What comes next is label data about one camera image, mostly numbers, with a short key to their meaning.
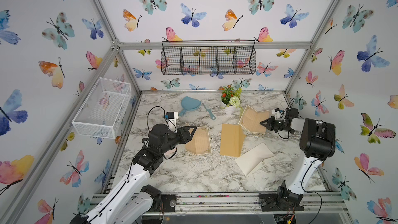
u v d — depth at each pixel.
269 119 0.94
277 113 0.96
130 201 0.56
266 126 0.93
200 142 0.94
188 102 1.15
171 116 0.65
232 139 0.96
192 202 0.76
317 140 0.56
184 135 0.63
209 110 1.11
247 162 0.86
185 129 0.66
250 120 1.04
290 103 1.19
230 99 0.96
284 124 0.82
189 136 0.66
